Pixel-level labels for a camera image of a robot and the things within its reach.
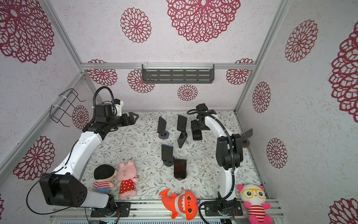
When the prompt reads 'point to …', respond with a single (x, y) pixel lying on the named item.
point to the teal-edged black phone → (182, 123)
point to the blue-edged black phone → (161, 126)
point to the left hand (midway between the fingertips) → (132, 119)
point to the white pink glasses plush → (254, 196)
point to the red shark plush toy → (185, 204)
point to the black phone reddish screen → (180, 168)
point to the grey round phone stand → (166, 136)
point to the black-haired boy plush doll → (104, 175)
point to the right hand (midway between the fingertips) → (199, 125)
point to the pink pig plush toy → (126, 175)
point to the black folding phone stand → (182, 138)
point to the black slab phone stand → (168, 159)
